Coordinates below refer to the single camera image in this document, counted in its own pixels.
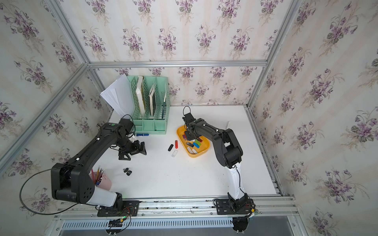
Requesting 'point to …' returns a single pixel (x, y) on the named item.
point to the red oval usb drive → (176, 144)
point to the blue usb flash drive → (196, 145)
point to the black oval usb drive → (170, 147)
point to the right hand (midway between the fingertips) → (193, 135)
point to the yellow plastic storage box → (204, 147)
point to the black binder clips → (128, 172)
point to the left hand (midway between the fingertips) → (141, 155)
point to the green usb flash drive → (197, 142)
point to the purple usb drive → (184, 136)
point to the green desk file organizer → (152, 106)
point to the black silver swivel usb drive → (190, 144)
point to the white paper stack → (119, 95)
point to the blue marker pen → (142, 134)
